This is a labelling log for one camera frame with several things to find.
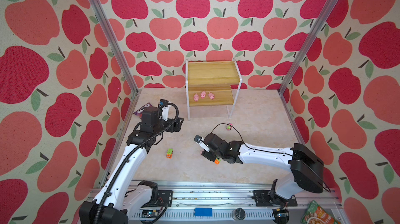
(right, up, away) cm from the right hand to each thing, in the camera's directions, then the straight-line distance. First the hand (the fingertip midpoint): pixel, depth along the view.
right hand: (208, 144), depth 83 cm
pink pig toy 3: (+2, +27, +10) cm, 29 cm away
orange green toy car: (-22, -6, +3) cm, 23 cm away
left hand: (-16, +15, -6) cm, 23 cm away
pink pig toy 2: (-3, +28, +12) cm, 31 cm away
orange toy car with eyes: (+4, -5, -10) cm, 12 cm away
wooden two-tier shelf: (+2, +33, -3) cm, 33 cm away
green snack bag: (+48, -28, -14) cm, 57 cm away
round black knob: (+11, -23, -21) cm, 33 cm away
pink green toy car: (+14, +7, +15) cm, 22 cm away
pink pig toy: (-7, +26, +9) cm, 29 cm away
